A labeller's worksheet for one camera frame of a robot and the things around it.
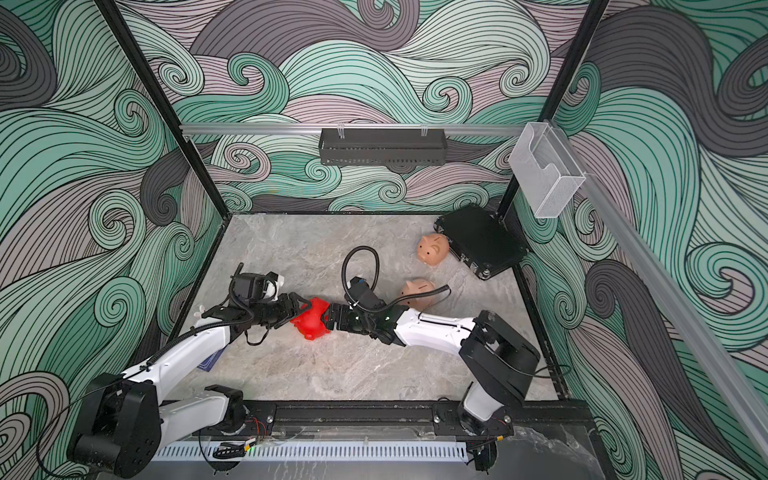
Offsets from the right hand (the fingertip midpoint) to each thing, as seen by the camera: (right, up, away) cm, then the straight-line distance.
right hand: (327, 324), depth 81 cm
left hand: (-7, +4, +3) cm, 9 cm away
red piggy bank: (-5, 0, +3) cm, 6 cm away
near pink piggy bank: (+27, +10, +7) cm, 29 cm away
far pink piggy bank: (+33, +20, +17) cm, 42 cm away
